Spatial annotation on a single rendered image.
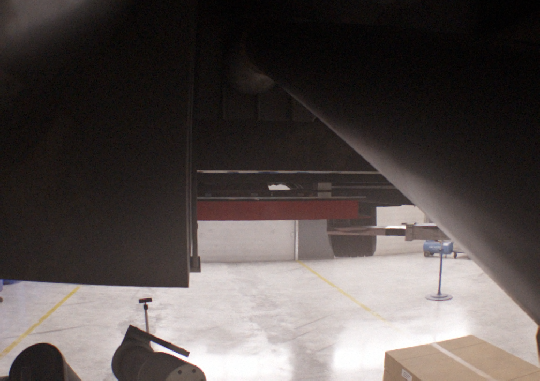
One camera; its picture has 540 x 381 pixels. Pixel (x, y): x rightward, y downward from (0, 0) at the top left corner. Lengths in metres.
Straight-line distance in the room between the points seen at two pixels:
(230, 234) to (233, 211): 8.65
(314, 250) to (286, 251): 0.64
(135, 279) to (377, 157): 0.12
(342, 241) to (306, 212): 1.16
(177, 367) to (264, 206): 0.79
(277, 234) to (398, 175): 9.81
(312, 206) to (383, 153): 1.05
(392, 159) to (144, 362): 0.39
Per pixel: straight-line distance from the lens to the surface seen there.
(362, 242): 2.37
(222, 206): 1.17
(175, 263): 0.19
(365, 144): 0.19
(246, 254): 9.92
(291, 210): 1.20
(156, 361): 0.49
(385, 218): 10.76
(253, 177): 1.17
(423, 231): 1.72
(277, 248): 10.01
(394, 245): 10.94
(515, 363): 3.21
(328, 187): 1.23
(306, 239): 10.07
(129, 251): 0.19
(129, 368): 0.53
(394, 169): 0.17
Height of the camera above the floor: 1.68
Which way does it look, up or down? 1 degrees up
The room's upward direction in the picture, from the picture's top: straight up
